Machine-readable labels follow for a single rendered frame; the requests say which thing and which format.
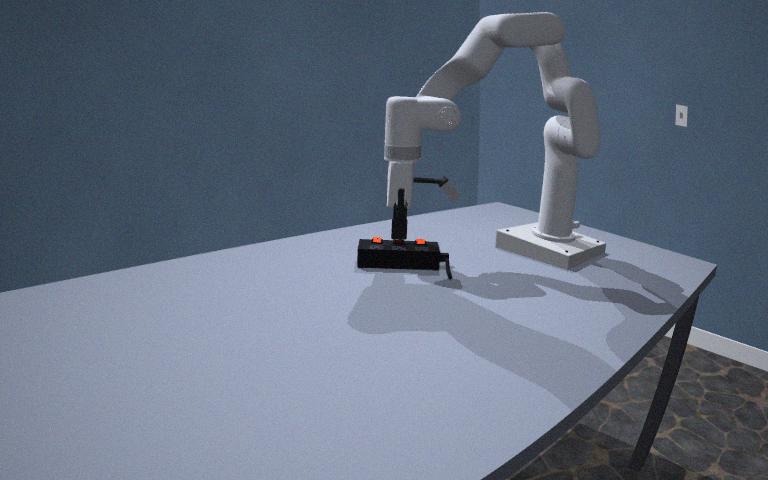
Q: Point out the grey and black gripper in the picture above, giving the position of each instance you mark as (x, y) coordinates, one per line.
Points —
(400, 178)

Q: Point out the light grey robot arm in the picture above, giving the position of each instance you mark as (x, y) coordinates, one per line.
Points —
(407, 116)

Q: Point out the black power strip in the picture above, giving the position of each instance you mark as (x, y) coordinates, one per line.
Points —
(401, 254)

